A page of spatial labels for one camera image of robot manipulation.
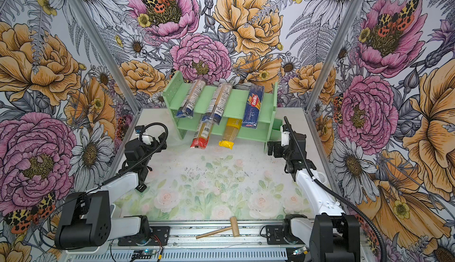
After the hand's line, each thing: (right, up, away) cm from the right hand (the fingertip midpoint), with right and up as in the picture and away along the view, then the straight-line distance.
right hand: (277, 146), depth 86 cm
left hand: (-59, +4, +3) cm, 60 cm away
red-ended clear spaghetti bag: (-37, +5, +2) cm, 37 cm away
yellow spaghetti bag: (-22, +6, +3) cm, 23 cm away
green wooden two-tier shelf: (-5, +9, -4) cm, 11 cm away
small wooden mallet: (-21, -32, -11) cm, 40 cm away
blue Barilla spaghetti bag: (-12, +18, -7) cm, 23 cm away
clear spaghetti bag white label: (-28, +21, -3) cm, 35 cm away
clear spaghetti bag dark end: (-41, +23, -2) cm, 47 cm away
